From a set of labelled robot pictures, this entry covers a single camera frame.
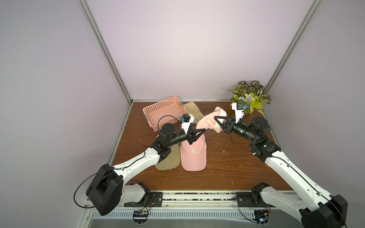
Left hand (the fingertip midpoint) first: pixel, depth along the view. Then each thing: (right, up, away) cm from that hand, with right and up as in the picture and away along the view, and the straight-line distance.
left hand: (204, 129), depth 69 cm
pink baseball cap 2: (+1, +5, -4) cm, 6 cm away
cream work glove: (-4, +12, +46) cm, 47 cm away
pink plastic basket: (-23, +10, +45) cm, 52 cm away
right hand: (+5, +7, -4) cm, 10 cm away
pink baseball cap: (-4, -18, +15) cm, 24 cm away
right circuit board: (+30, -45, +2) cm, 55 cm away
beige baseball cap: (-18, -22, +17) cm, 33 cm away
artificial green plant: (+34, +20, +22) cm, 45 cm away
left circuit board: (-33, -46, +3) cm, 57 cm away
